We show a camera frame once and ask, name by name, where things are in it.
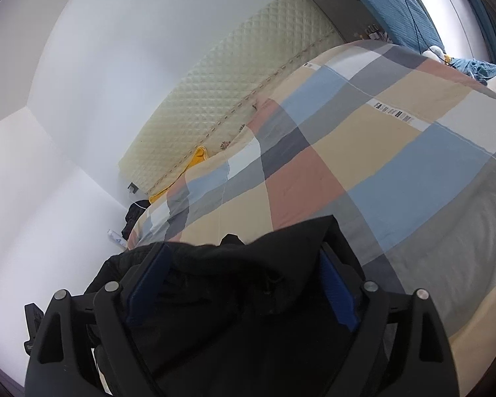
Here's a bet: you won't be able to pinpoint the black puffer jacket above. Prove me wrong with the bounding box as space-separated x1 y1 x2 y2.
85 214 397 397

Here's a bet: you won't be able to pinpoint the bed with plaid cover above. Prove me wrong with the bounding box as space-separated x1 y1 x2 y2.
126 39 496 397

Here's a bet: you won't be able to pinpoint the black bag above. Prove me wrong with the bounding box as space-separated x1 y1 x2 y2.
122 199 151 241

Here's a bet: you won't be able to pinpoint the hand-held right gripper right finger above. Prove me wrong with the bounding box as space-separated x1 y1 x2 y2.
318 249 453 397

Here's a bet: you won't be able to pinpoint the blue curtain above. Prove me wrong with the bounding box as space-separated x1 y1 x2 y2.
455 0 496 67

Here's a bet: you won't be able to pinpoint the small bottles on nightstand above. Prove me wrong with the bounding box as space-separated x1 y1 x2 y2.
357 22 394 44

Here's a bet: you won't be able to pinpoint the floral pillow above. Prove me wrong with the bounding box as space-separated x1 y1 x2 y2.
218 124 249 152

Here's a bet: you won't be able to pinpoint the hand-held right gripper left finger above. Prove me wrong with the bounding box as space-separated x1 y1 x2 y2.
25 243 172 397

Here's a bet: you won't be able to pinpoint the crumpled blue cloth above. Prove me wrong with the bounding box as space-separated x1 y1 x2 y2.
448 57 496 86

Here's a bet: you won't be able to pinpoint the blue cushion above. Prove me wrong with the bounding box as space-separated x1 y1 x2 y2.
351 0 444 53

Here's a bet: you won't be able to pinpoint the yellow pillow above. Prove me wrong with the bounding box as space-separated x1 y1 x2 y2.
149 146 211 204

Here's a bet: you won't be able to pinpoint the cream quilted headboard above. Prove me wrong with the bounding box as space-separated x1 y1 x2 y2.
119 0 346 193

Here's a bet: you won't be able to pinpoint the grey white wardrobe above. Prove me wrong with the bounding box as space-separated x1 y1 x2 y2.
397 0 494 65

